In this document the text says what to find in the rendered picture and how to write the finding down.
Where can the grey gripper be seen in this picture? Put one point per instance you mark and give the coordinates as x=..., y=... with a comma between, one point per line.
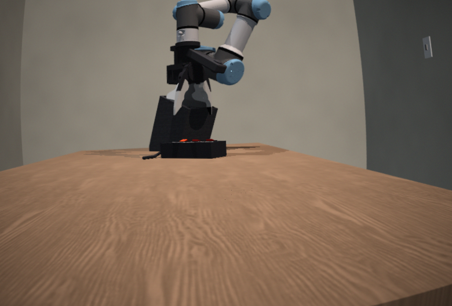
x=188, y=72

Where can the black power strip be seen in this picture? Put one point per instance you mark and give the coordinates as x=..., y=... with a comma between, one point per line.
x=185, y=149

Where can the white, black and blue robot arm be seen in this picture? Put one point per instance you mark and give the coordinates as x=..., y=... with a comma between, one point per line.
x=225, y=66

